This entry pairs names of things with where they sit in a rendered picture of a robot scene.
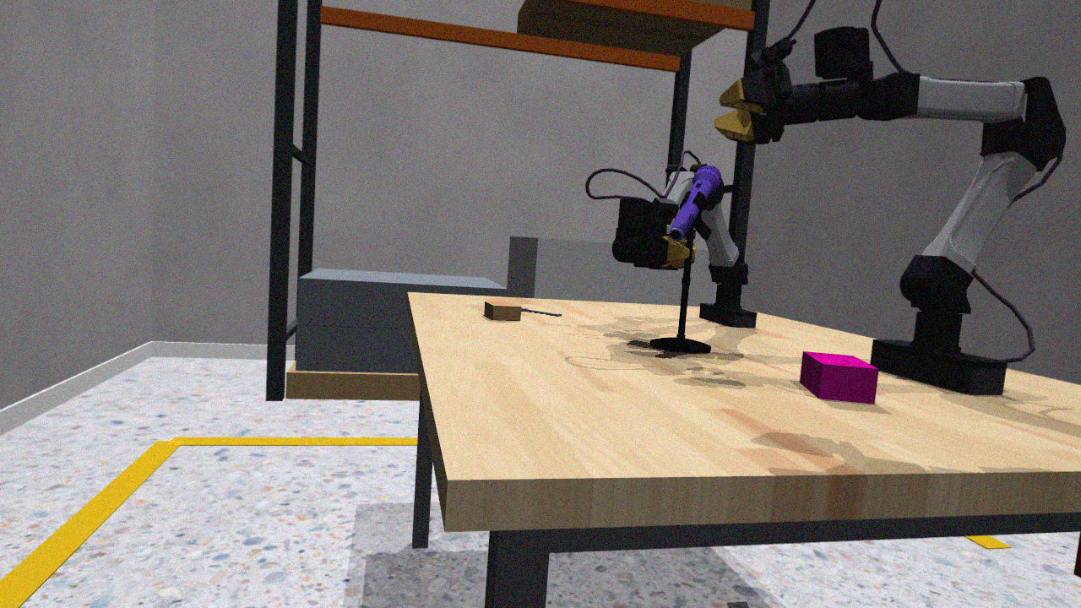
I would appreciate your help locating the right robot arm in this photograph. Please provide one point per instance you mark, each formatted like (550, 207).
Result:
(727, 266)

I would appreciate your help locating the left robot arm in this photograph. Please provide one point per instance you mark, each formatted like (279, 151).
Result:
(937, 280)

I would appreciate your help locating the purple microphone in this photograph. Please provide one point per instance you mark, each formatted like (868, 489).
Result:
(706, 180)

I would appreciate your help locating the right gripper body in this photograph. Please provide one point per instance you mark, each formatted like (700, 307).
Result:
(650, 251)

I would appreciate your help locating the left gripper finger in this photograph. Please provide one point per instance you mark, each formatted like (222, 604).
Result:
(733, 98)
(736, 124)

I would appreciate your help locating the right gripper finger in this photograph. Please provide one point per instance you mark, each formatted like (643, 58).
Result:
(681, 263)
(676, 252)

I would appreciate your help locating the brown flat block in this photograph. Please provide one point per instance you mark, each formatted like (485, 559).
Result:
(497, 310)

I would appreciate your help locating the purple box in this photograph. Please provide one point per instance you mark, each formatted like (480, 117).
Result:
(839, 377)

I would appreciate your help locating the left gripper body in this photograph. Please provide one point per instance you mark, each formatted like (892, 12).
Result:
(762, 87)

